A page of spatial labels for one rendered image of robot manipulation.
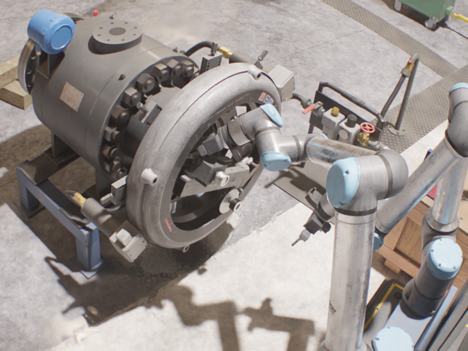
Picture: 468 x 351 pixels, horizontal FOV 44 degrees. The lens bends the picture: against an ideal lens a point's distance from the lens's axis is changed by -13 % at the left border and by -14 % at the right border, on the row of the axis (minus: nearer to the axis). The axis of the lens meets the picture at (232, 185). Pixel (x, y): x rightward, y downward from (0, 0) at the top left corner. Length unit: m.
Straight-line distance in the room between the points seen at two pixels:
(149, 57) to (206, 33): 1.99
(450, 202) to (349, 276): 0.68
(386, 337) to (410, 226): 1.04
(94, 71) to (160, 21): 2.13
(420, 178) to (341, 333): 0.56
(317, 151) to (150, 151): 0.53
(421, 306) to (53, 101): 1.67
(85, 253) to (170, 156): 0.78
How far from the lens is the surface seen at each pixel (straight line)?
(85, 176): 3.23
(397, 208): 2.08
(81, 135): 2.49
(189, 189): 2.27
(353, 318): 1.75
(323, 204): 2.29
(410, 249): 2.95
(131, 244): 2.29
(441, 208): 2.27
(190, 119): 2.11
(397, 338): 1.94
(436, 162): 1.97
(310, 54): 4.38
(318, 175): 3.38
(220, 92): 2.17
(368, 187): 1.59
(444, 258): 2.23
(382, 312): 2.47
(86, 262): 2.77
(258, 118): 2.16
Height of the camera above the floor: 2.20
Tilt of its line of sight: 43 degrees down
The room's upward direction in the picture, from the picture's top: 10 degrees clockwise
